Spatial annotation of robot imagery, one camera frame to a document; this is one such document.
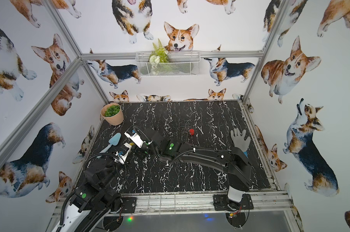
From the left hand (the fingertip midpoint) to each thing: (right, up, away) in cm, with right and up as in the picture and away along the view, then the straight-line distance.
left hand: (132, 144), depth 71 cm
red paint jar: (+31, +1, +30) cm, 43 cm away
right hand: (0, 0, -3) cm, 3 cm away
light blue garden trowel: (-22, -4, +27) cm, 35 cm away
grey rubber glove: (+62, -3, +26) cm, 68 cm away
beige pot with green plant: (-24, +15, +29) cm, 40 cm away
